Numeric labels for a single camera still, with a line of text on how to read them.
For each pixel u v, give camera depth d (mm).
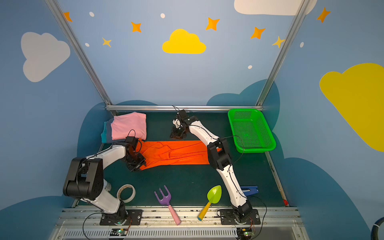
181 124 910
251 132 1111
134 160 794
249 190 820
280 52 863
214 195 817
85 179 459
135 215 753
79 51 840
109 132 1002
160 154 972
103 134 1040
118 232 707
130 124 1038
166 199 802
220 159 626
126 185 825
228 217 733
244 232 714
